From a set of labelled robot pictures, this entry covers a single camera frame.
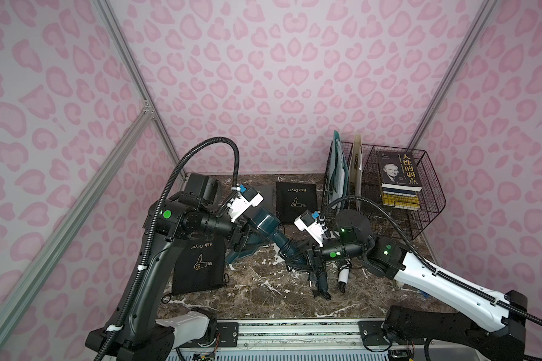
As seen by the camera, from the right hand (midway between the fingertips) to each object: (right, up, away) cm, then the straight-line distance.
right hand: (290, 262), depth 60 cm
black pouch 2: (-35, -10, +30) cm, 47 cm away
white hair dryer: (+21, -12, +23) cm, 33 cm away
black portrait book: (+45, +27, +31) cm, 61 cm away
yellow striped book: (+46, +16, +31) cm, 58 cm away
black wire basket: (+55, +16, +26) cm, 63 cm away
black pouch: (+5, +16, +50) cm, 53 cm away
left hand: (-7, +8, -1) cm, 10 cm away
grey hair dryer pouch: (-8, +13, +48) cm, 50 cm away
